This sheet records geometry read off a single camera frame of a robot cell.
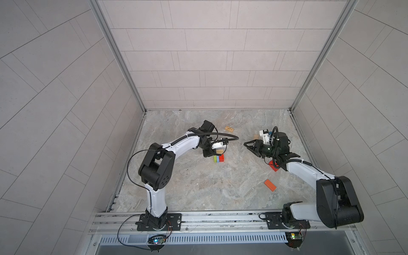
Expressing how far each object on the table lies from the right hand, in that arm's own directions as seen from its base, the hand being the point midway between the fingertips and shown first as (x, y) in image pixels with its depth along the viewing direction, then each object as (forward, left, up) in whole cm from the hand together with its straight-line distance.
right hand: (245, 146), depth 83 cm
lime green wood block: (-2, +16, -9) cm, 19 cm away
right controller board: (-40, -15, -14) cm, 45 cm away
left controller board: (-37, +44, -9) cm, 58 cm away
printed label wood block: (+21, +6, -10) cm, 24 cm away
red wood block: (-1, +13, -9) cm, 16 cm away
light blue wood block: (-1, +15, -9) cm, 18 cm away
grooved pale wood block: (-1, +15, +4) cm, 15 cm away
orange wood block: (-17, -11, -13) cm, 24 cm away
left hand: (+4, +14, -7) cm, 16 cm away
